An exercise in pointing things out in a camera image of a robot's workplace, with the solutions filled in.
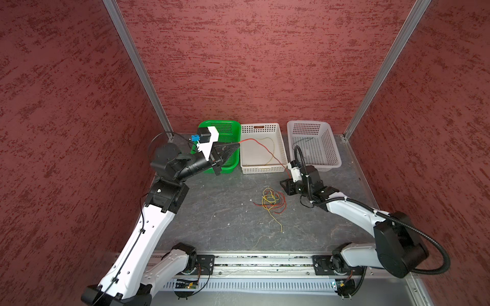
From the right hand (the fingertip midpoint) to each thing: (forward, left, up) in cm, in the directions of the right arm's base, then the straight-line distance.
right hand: (282, 185), depth 88 cm
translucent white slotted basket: (+35, -28, -9) cm, 46 cm away
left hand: (-7, +19, +36) cm, 41 cm away
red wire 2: (-6, +1, -7) cm, 10 cm away
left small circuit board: (-37, +41, -10) cm, 56 cm away
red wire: (-1, +7, +26) cm, 27 cm away
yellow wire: (+30, +1, -8) cm, 31 cm away
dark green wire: (+37, -18, -8) cm, 42 cm away
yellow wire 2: (-5, +7, -4) cm, 9 cm away
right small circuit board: (-39, -20, -10) cm, 45 cm away
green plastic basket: (+47, +29, -10) cm, 56 cm away
